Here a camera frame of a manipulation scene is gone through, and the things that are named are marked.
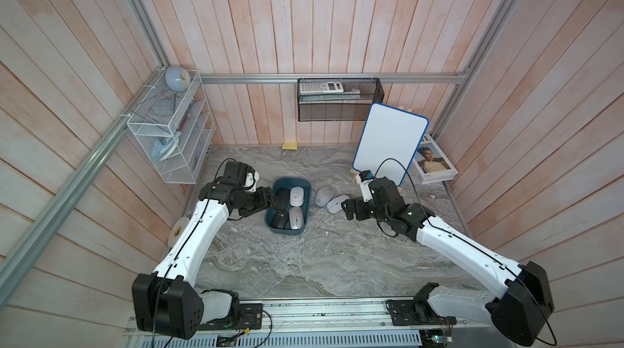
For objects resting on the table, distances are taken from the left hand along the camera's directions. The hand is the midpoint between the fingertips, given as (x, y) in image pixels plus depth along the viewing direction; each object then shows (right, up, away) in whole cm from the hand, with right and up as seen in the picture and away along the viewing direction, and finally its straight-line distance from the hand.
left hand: (269, 207), depth 79 cm
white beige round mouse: (+20, +2, +19) cm, 28 cm away
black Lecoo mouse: (+2, -7, +13) cm, 15 cm away
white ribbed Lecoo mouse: (+8, +1, +19) cm, 21 cm away
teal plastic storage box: (+2, +5, +21) cm, 22 cm away
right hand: (+28, +2, +3) cm, 28 cm away
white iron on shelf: (-37, +20, +2) cm, 42 cm away
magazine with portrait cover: (+69, +15, +29) cm, 76 cm away
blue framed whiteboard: (+42, +22, +5) cm, 47 cm away
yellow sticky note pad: (+4, +24, +40) cm, 47 cm away
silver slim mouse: (+8, -7, +14) cm, 17 cm away
